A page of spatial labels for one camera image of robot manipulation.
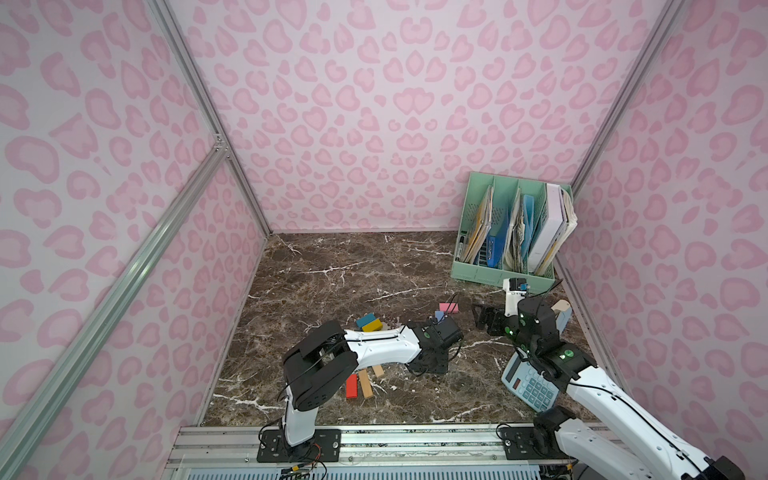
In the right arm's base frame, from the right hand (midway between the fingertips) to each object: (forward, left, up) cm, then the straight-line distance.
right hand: (484, 305), depth 79 cm
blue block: (+6, +10, -18) cm, 22 cm away
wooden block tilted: (-13, +29, -15) cm, 35 cm away
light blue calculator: (-16, -12, -15) cm, 25 cm away
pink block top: (+9, +6, -18) cm, 21 cm away
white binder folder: (+23, -23, +4) cm, 33 cm away
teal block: (+3, +33, -16) cm, 37 cm away
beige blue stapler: (+6, -28, -14) cm, 32 cm away
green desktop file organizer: (+24, -11, +5) cm, 27 cm away
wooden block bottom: (-16, +32, -15) cm, 39 cm away
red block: (-17, +35, -15) cm, 42 cm away
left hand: (-11, +10, -16) cm, 22 cm away
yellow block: (+1, +31, -15) cm, 34 cm away
